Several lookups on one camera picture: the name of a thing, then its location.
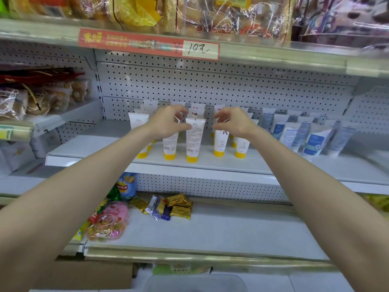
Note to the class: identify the person's right hand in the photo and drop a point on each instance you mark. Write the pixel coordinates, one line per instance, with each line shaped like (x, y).
(238, 124)

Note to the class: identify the person's left hand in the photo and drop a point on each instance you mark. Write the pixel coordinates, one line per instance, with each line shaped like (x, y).
(165, 124)

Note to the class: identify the row of yellow cap tubes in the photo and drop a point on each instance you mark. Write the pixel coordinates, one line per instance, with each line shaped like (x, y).
(195, 142)

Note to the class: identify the group of blue-labelled white tubes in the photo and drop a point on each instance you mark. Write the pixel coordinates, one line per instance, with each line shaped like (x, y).
(313, 142)

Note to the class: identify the person's right forearm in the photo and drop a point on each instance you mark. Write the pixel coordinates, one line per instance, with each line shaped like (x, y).
(322, 203)

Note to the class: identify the person's left forearm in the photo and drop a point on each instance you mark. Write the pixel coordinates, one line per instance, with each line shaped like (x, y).
(60, 209)

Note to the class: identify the red shelf label strip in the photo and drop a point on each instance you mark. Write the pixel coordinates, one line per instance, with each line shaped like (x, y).
(121, 42)

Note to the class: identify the blue chips bag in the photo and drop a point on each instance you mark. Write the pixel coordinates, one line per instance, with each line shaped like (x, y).
(127, 187)

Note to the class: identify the white paper price tag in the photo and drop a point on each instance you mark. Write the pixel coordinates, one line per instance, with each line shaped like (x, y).
(200, 50)

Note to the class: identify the black green chips bag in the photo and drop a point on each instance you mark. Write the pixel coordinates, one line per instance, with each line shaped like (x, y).
(113, 194)

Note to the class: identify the blue snack packet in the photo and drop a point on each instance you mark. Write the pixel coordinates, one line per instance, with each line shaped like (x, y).
(164, 215)

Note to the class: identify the pink snack bag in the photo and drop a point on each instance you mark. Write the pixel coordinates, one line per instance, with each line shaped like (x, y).
(111, 222)

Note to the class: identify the red yellow snack packet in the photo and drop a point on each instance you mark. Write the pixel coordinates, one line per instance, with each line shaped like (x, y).
(95, 214)

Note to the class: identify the white pouch red emblem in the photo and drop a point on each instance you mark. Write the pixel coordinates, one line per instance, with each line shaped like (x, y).
(45, 142)
(16, 155)

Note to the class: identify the brown wrapped goods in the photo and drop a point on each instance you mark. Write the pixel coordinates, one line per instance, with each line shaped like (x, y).
(39, 94)

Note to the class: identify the yellow snack bag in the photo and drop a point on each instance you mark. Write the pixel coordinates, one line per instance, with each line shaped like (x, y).
(378, 203)

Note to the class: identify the brown cardboard sheet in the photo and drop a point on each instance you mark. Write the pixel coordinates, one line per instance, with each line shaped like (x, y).
(85, 275)

